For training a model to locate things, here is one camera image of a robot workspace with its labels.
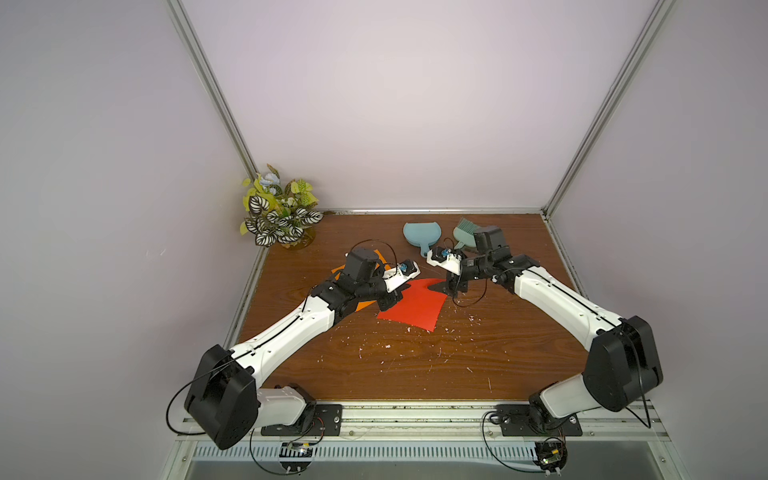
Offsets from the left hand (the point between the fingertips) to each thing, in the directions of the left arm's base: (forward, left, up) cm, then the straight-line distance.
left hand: (410, 283), depth 78 cm
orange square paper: (-4, +7, +15) cm, 17 cm away
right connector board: (-35, -34, -20) cm, 53 cm away
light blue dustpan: (+32, -6, -17) cm, 37 cm away
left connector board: (-36, +29, -23) cm, 52 cm away
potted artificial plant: (+22, +40, +4) cm, 46 cm away
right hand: (+6, -7, +1) cm, 9 cm away
